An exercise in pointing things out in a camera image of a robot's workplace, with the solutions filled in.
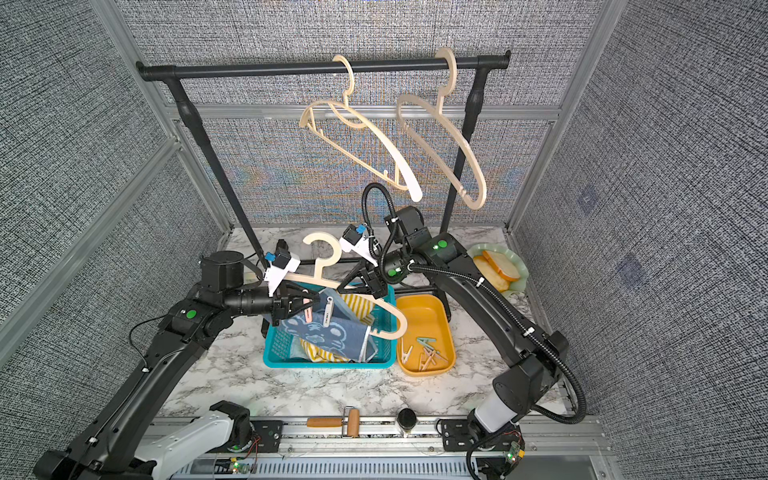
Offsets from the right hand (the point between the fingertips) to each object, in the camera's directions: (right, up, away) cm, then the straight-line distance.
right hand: (343, 283), depth 63 cm
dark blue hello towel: (0, -12, +4) cm, 13 cm away
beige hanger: (-4, +1, -2) cm, 5 cm away
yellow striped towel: (+3, -10, +26) cm, 28 cm away
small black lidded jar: (+14, -32, +6) cm, 35 cm away
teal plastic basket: (-20, -20, +19) cm, 34 cm away
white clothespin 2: (+15, -23, +23) cm, 36 cm away
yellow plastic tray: (+21, -21, +25) cm, 39 cm away
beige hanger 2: (+1, +44, +35) cm, 56 cm away
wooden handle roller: (0, -36, +12) cm, 38 cm away
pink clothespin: (+24, -23, +23) cm, 40 cm away
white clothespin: (-3, -6, +1) cm, 7 cm away
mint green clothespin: (+21, -19, +25) cm, 38 cm away
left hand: (-5, -3, +2) cm, 6 cm away
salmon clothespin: (-8, -6, +1) cm, 10 cm away
